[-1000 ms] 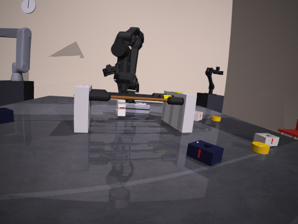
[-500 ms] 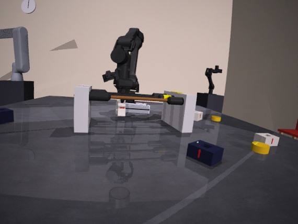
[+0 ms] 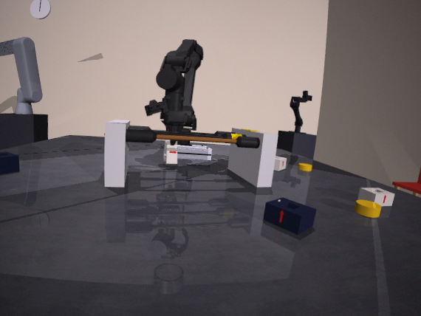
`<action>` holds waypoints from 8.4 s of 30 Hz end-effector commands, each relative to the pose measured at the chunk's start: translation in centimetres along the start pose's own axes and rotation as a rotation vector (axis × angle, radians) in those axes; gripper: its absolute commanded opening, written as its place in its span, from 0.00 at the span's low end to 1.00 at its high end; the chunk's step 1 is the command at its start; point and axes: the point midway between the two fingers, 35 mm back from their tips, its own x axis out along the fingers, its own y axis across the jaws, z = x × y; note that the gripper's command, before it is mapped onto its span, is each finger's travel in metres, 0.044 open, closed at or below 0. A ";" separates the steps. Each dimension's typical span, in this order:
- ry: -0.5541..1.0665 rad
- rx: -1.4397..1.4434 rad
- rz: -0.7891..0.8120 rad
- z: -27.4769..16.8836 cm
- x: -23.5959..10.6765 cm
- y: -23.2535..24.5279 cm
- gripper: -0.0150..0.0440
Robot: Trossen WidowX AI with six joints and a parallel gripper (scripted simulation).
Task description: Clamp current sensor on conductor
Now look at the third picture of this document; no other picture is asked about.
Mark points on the yellow short cylinder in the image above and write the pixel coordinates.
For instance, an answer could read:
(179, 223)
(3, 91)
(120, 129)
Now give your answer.
(305, 167)
(367, 208)

